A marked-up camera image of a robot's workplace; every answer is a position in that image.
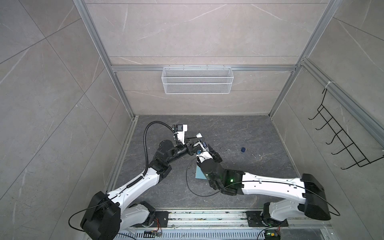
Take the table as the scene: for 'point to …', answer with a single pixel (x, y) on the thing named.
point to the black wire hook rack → (361, 160)
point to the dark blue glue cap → (243, 149)
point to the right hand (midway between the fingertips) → (205, 146)
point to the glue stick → (204, 144)
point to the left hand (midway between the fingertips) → (203, 136)
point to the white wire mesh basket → (197, 80)
